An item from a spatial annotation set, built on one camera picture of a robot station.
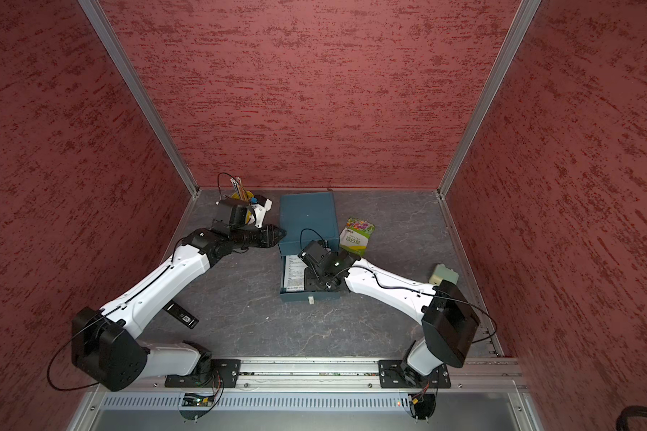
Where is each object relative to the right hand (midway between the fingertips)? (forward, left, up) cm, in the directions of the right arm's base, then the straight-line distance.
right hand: (314, 288), depth 81 cm
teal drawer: (-3, +3, 0) cm, 4 cm away
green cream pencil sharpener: (+7, -44, -7) cm, 45 cm away
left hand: (+11, +10, +11) cm, 18 cm away
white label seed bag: (+5, +7, -1) cm, 9 cm away
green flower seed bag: (+25, -15, -9) cm, 30 cm away
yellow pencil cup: (+38, +29, +3) cm, 48 cm away
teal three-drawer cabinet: (+18, +2, +12) cm, 22 cm away
